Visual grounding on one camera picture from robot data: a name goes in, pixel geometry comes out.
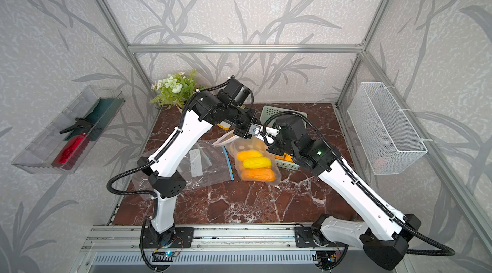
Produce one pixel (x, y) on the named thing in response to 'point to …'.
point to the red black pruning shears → (68, 155)
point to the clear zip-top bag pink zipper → (271, 175)
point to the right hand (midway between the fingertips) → (268, 128)
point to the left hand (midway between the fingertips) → (270, 128)
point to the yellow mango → (257, 163)
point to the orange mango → (242, 156)
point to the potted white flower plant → (172, 93)
